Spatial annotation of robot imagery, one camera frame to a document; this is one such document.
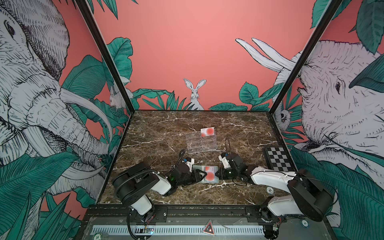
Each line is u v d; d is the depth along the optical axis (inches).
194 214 29.4
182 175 27.0
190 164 32.3
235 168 27.1
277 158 35.8
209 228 27.6
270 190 32.0
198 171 31.2
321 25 29.5
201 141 38.4
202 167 35.6
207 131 38.4
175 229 27.6
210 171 34.7
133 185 17.9
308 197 17.1
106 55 33.9
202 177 31.7
